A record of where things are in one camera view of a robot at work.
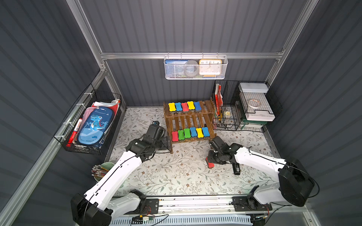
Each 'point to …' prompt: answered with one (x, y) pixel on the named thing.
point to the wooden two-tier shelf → (190, 121)
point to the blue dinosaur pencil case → (96, 124)
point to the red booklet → (218, 99)
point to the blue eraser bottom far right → (205, 130)
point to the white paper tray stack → (257, 87)
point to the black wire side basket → (92, 98)
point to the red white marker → (73, 136)
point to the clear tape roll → (254, 103)
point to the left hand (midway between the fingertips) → (163, 140)
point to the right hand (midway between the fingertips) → (211, 158)
